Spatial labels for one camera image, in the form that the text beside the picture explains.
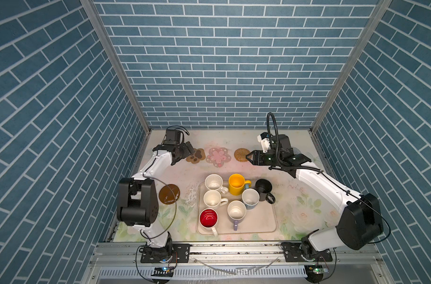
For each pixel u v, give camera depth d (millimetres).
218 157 1079
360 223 419
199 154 1083
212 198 864
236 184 921
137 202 462
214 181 933
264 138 751
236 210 848
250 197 865
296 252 736
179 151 826
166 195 891
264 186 880
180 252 737
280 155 637
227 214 845
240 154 1079
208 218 818
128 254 751
